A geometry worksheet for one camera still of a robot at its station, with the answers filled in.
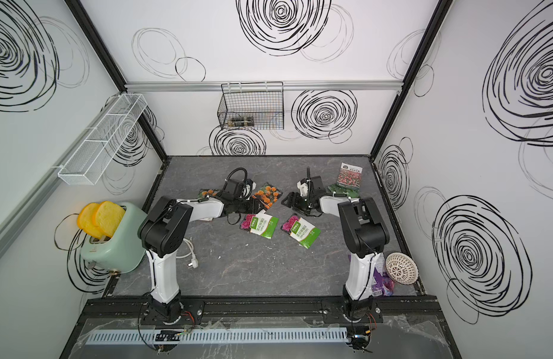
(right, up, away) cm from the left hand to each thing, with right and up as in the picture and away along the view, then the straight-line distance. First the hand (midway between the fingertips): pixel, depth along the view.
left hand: (260, 206), depth 99 cm
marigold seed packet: (-25, +6, +6) cm, 26 cm away
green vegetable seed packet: (+44, +6, +6) cm, 45 cm away
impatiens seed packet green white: (+1, -7, -5) cm, 8 cm away
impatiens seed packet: (+18, -9, -6) cm, 21 cm away
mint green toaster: (-43, -11, -27) cm, 52 cm away
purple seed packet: (+44, -24, -23) cm, 55 cm away
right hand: (+13, +2, -2) cm, 13 cm away
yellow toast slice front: (-50, 0, -24) cm, 56 cm away
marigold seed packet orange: (+3, +5, +6) cm, 8 cm away
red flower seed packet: (+44, +14, +13) cm, 48 cm away
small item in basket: (-7, +36, -11) cm, 38 cm away
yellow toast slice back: (-56, -1, -26) cm, 62 cm away
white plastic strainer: (+54, -21, -17) cm, 60 cm away
